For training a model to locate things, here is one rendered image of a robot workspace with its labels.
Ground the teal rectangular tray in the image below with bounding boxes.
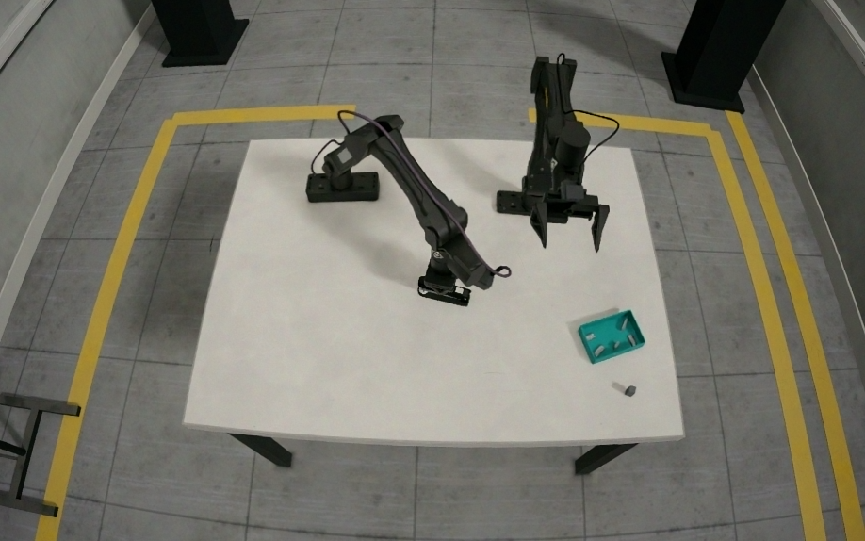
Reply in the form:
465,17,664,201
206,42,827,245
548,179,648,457
578,309,646,365

